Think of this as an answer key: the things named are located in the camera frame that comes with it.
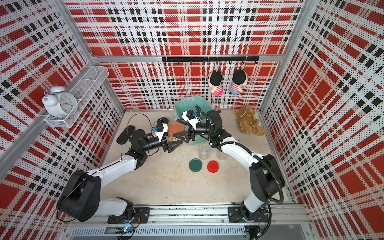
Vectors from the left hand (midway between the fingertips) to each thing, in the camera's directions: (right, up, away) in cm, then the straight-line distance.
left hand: (181, 133), depth 77 cm
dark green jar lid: (+7, -20, +14) cm, 26 cm away
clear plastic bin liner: (+3, +18, +19) cm, 26 cm away
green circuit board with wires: (-25, -45, -7) cm, 52 cm away
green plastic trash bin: (+3, +18, +19) cm, 26 cm away
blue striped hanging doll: (+35, +34, +16) cm, 52 cm away
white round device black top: (-19, +8, +34) cm, 39 cm away
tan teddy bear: (+44, +5, +26) cm, 51 cm away
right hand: (0, +4, -5) cm, 7 cm away
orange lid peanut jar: (-2, +3, -7) cm, 8 cm away
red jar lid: (+18, -21, +13) cm, 31 cm away
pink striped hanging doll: (+20, +34, +19) cm, 44 cm away
